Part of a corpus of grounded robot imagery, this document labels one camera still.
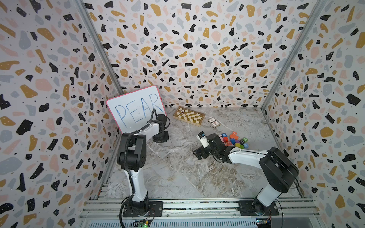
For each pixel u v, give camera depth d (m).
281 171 0.46
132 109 0.98
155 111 0.88
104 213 0.73
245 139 1.01
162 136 0.84
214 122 1.11
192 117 1.13
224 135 1.03
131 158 0.52
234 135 1.05
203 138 0.81
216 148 0.71
